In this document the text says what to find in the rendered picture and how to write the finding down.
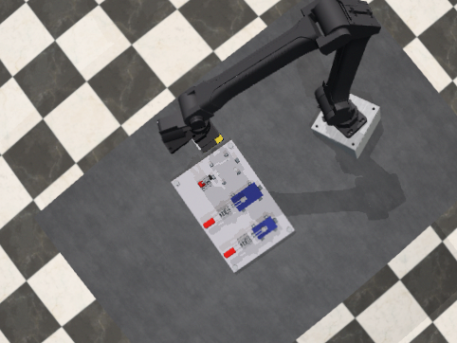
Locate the blue rectangular block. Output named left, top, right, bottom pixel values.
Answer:
left=252, top=216, right=277, bottom=239
left=230, top=183, right=263, bottom=211

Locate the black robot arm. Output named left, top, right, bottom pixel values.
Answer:
left=157, top=0, right=381, bottom=153

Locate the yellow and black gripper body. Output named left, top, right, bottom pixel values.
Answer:
left=197, top=119, right=220, bottom=153

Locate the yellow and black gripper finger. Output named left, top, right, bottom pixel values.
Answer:
left=215, top=135, right=223, bottom=145

